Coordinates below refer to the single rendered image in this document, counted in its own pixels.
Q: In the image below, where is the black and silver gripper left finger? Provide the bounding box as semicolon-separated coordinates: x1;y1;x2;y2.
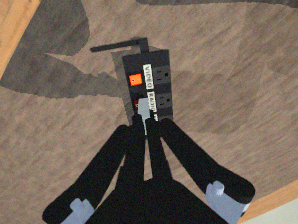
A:
42;98;147;224

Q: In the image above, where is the black power strip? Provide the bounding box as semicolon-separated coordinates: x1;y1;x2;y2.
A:
90;37;173;121

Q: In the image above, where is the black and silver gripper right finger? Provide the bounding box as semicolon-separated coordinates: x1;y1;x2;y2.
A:
143;98;256;224

